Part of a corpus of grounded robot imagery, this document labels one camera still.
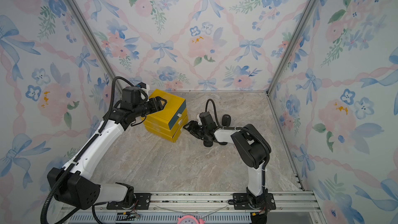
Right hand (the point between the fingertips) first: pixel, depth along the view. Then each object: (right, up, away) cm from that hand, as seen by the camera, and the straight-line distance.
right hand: (186, 128), depth 93 cm
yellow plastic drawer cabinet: (-8, +5, -16) cm, 19 cm away
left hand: (-10, +16, -15) cm, 24 cm away
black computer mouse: (+25, +4, +8) cm, 27 cm away
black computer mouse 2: (+13, -9, -1) cm, 16 cm away
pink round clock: (+4, -36, -25) cm, 44 cm away
